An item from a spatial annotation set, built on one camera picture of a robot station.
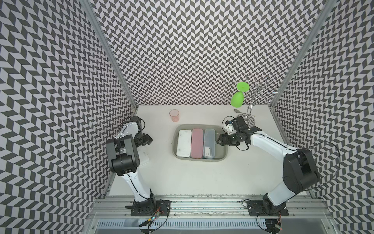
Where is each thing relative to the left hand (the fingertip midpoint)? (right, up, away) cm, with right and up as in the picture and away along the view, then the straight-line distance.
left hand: (142, 147), depth 93 cm
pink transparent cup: (+19, +21, +12) cm, 31 cm away
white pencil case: (+27, -1, 0) cm, 27 cm away
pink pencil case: (+35, +1, +2) cm, 35 cm away
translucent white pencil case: (+43, +2, +1) cm, 43 cm away
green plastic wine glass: (+60, +31, -4) cm, 68 cm away
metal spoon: (+69, +24, +26) cm, 77 cm away
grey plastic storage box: (+51, -3, 0) cm, 51 cm away
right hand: (+50, +3, -5) cm, 51 cm away
